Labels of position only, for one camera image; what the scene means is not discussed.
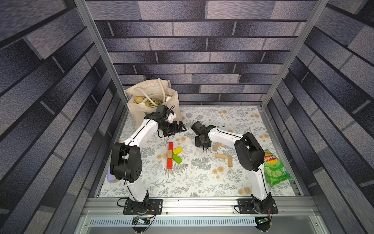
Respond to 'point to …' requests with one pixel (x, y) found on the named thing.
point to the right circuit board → (262, 220)
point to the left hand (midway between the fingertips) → (181, 129)
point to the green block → (177, 159)
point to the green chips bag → (274, 171)
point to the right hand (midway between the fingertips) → (199, 143)
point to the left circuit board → (137, 220)
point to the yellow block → (177, 150)
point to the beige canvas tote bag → (144, 96)
